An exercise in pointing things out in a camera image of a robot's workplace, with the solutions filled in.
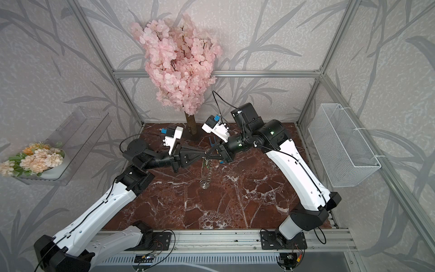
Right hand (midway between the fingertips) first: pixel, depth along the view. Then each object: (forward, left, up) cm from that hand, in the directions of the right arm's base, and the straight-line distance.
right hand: (207, 154), depth 58 cm
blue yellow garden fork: (+33, +2, -38) cm, 51 cm away
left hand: (-2, +2, +1) cm, 3 cm away
